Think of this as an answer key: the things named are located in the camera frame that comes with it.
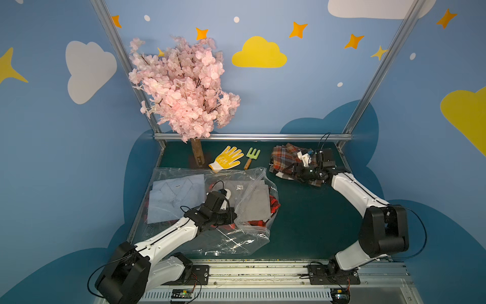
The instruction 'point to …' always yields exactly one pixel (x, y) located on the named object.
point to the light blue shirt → (170, 198)
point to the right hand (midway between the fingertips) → (288, 171)
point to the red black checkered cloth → (274, 205)
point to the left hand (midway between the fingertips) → (238, 213)
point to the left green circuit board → (176, 293)
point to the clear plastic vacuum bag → (236, 239)
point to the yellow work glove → (227, 159)
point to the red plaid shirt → (284, 157)
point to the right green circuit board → (340, 296)
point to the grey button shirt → (249, 199)
